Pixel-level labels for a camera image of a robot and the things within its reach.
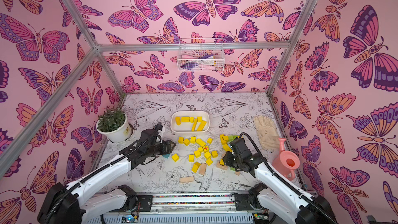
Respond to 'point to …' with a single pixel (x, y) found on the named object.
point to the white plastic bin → (185, 129)
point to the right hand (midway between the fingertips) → (225, 158)
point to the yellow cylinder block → (178, 121)
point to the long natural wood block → (186, 179)
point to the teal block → (166, 155)
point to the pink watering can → (285, 162)
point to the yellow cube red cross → (205, 148)
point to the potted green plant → (113, 123)
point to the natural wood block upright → (202, 168)
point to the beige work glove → (267, 132)
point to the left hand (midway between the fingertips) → (173, 143)
